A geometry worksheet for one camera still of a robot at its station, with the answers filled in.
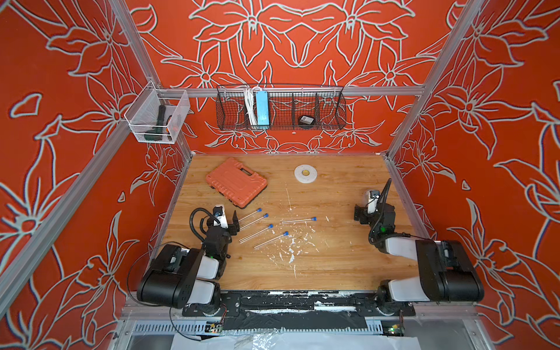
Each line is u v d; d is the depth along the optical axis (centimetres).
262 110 90
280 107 98
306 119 95
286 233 90
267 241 87
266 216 95
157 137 79
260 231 90
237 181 101
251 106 90
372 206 78
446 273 42
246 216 95
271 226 92
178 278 43
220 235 68
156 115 89
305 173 110
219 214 74
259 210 97
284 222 95
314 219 94
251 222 93
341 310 73
